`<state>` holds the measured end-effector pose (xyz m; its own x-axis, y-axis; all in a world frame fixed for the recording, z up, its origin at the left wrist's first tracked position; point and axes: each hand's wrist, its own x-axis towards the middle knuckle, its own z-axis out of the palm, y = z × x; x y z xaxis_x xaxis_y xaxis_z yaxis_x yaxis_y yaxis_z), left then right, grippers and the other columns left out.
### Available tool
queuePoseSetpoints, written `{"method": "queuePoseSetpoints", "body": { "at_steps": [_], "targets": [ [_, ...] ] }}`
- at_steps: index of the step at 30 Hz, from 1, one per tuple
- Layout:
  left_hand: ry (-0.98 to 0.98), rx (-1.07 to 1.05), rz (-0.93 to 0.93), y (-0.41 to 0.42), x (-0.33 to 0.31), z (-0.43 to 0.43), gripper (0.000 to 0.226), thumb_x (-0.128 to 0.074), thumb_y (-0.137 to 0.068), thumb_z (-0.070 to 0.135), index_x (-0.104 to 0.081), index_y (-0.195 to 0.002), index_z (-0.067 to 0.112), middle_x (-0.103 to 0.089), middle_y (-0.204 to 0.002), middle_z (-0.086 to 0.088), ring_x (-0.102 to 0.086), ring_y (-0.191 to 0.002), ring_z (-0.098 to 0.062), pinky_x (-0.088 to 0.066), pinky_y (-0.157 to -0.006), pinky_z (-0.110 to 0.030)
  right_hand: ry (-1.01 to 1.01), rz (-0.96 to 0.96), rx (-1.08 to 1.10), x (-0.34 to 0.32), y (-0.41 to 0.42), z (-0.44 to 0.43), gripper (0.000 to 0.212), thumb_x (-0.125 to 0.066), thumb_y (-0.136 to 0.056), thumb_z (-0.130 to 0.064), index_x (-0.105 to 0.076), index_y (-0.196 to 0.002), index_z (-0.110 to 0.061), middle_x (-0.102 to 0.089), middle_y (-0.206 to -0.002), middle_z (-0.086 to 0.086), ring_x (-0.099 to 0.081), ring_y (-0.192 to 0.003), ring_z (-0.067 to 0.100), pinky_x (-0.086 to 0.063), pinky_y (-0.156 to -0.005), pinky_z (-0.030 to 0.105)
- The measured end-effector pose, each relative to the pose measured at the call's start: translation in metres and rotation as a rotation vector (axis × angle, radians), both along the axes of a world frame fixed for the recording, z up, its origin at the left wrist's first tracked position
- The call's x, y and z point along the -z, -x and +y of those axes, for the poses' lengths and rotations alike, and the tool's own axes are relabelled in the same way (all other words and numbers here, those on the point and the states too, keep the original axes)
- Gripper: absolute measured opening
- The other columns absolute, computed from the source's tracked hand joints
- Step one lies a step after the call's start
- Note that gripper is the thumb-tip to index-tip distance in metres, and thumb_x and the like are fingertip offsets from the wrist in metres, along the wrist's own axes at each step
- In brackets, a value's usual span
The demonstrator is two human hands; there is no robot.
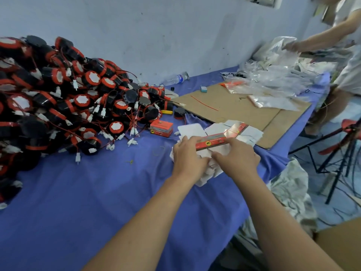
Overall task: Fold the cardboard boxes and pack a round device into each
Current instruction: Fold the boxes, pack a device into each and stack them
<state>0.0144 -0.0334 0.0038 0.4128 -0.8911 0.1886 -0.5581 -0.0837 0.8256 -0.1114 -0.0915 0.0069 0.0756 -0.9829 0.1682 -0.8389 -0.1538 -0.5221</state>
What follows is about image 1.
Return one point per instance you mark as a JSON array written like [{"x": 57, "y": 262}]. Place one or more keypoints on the white wall fixture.
[{"x": 262, "y": 0}]

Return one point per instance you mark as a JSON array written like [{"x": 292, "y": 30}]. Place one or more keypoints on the pile of clear plastic bags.
[{"x": 271, "y": 81}]

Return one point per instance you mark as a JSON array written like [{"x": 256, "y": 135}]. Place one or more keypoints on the brown cardboard sheet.
[{"x": 237, "y": 107}]

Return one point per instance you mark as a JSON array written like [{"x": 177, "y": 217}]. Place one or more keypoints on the blue table cloth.
[{"x": 84, "y": 211}]

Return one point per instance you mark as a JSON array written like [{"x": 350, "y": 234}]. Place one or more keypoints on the brown cardboard carton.
[{"x": 344, "y": 245}]

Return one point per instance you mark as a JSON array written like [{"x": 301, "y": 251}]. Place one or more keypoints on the pile of black red buzzers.
[{"x": 56, "y": 104}]

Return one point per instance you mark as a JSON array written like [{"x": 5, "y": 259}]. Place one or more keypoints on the person's right forearm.
[{"x": 287, "y": 228}]

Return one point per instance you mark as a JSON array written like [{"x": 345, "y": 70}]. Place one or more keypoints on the stack of box blanks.
[{"x": 189, "y": 131}]

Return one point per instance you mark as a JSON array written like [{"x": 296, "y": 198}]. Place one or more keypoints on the person's right hand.
[{"x": 240, "y": 160}]

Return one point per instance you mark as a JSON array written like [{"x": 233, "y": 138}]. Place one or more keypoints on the clear plastic water bottle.
[{"x": 175, "y": 79}]

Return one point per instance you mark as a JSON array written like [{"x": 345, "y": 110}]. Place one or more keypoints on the red black folding stand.
[{"x": 347, "y": 124}]

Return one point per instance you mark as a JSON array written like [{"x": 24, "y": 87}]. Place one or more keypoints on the small teal box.
[{"x": 203, "y": 89}]

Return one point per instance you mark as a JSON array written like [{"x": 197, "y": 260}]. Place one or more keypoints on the small yellow part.
[{"x": 166, "y": 112}]

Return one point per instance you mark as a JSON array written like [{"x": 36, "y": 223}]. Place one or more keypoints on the person's left hand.
[{"x": 189, "y": 163}]

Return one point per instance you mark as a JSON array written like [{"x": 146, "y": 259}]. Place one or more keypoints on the person's left forearm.
[{"x": 146, "y": 228}]

